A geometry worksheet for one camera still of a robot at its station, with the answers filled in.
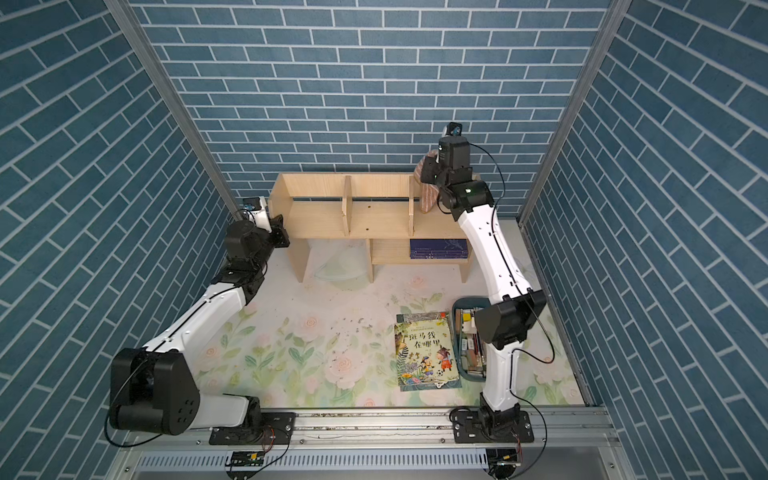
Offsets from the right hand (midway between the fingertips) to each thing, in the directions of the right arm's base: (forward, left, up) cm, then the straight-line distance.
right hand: (437, 160), depth 79 cm
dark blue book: (-8, -4, -27) cm, 28 cm away
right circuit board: (-59, -20, -42) cm, 76 cm away
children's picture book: (-36, -1, -40) cm, 54 cm away
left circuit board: (-65, +42, -44) cm, 89 cm away
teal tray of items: (-33, -13, -40) cm, 53 cm away
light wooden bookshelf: (-7, +20, -16) cm, 27 cm away
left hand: (-12, +39, -12) cm, 43 cm away
